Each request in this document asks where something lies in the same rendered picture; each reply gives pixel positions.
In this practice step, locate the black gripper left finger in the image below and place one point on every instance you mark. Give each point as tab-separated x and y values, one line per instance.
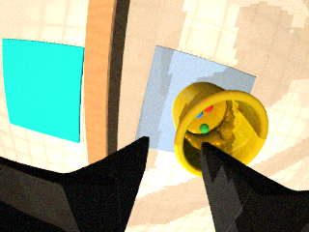
96	198

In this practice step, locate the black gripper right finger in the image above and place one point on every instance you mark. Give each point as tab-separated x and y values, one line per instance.
243	200

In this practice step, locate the brown wooden plank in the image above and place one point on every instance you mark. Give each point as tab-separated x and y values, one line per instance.
106	27

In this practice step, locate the yellow cup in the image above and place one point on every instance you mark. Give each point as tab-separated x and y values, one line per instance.
238	124

